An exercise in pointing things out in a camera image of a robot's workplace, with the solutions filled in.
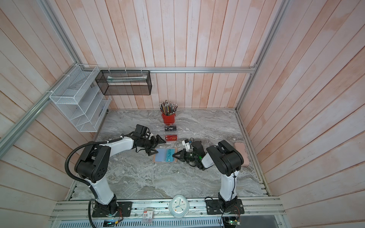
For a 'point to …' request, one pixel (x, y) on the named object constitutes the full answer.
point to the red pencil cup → (168, 120)
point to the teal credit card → (168, 156)
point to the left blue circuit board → (109, 223)
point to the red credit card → (171, 137)
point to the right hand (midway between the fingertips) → (173, 155)
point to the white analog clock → (179, 206)
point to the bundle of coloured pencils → (168, 108)
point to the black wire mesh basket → (124, 82)
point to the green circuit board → (233, 223)
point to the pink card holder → (165, 155)
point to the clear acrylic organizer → (171, 133)
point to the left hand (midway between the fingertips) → (162, 148)
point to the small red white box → (147, 218)
